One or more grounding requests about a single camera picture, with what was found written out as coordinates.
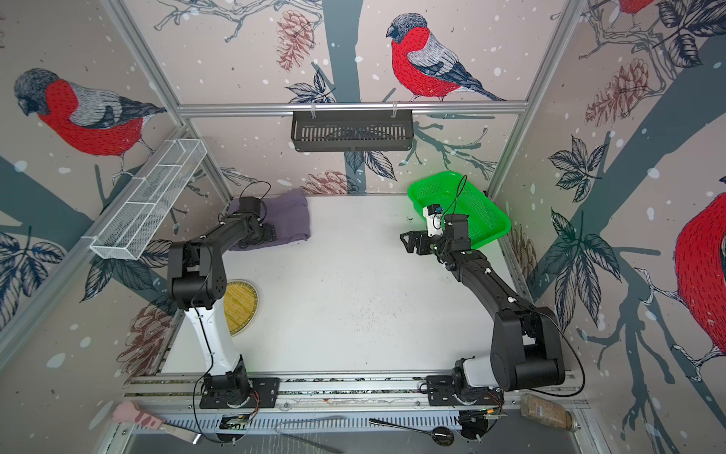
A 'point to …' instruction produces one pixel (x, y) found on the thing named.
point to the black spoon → (441, 436)
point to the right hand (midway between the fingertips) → (415, 231)
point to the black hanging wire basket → (353, 130)
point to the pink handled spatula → (130, 411)
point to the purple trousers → (288, 212)
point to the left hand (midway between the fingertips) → (266, 231)
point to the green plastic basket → (455, 194)
